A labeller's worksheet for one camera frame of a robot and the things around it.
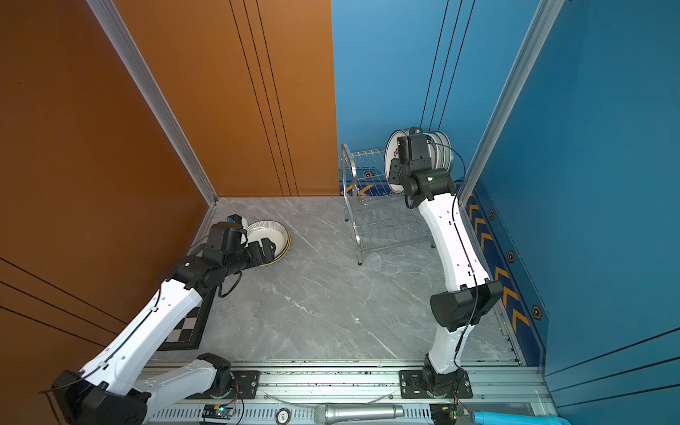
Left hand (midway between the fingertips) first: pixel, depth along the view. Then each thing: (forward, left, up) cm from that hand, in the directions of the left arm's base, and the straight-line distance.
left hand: (265, 245), depth 78 cm
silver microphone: (-39, -22, -18) cm, 48 cm away
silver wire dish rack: (+31, -38, -23) cm, 54 cm away
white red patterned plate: (+30, -39, +12) cm, 50 cm away
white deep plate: (+20, +5, -18) cm, 27 cm away
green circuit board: (-39, +10, -23) cm, 46 cm away
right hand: (+18, -41, +15) cm, 47 cm away
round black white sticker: (-39, -8, -22) cm, 46 cm away
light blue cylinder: (-39, -62, -21) cm, 77 cm away
